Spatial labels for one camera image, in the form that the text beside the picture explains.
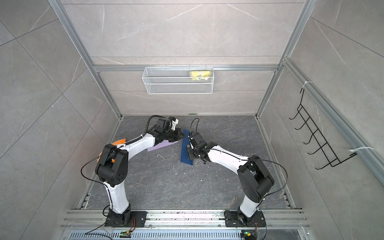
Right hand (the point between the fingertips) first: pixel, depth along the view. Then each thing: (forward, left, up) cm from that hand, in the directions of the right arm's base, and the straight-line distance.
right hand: (192, 151), depth 90 cm
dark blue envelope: (-5, +4, +4) cm, 8 cm away
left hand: (+10, +3, +6) cm, 12 cm away
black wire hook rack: (-19, -58, +23) cm, 65 cm away
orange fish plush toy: (+11, +52, -5) cm, 53 cm away
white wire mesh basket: (+43, +8, +22) cm, 49 cm away
